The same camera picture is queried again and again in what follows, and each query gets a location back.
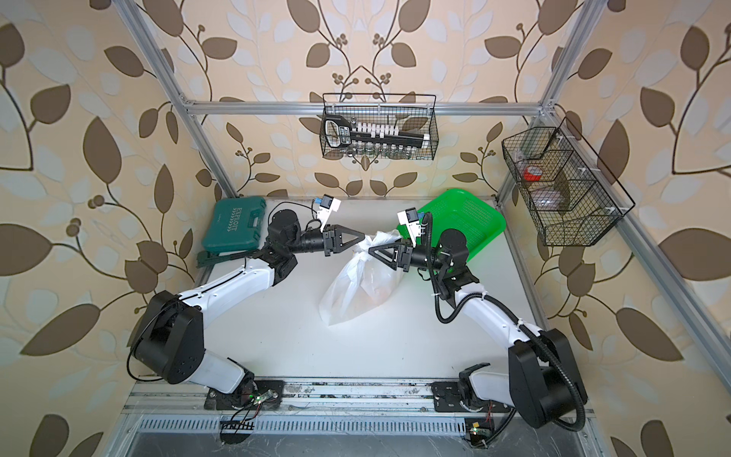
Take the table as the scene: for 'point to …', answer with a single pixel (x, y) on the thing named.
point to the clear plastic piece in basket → (543, 203)
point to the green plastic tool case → (236, 224)
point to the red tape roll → (532, 173)
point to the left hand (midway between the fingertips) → (358, 235)
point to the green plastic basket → (463, 210)
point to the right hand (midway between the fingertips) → (371, 250)
